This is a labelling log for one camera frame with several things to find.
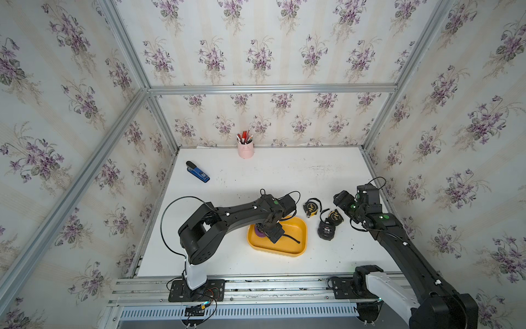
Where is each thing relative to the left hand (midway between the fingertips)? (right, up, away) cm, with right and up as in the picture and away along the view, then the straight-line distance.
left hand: (269, 232), depth 85 cm
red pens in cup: (-13, +44, +26) cm, 53 cm away
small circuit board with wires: (-26, -23, -14) cm, 38 cm away
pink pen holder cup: (-12, +37, +26) cm, 47 cm away
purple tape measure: (-5, -1, 0) cm, 5 cm away
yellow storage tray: (+10, -4, -1) cm, 11 cm away
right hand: (+30, +14, -2) cm, 33 cm away
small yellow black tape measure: (+19, +9, +7) cm, 23 cm away
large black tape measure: (+24, +1, -2) cm, 24 cm away
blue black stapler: (-40, +27, +20) cm, 52 cm away
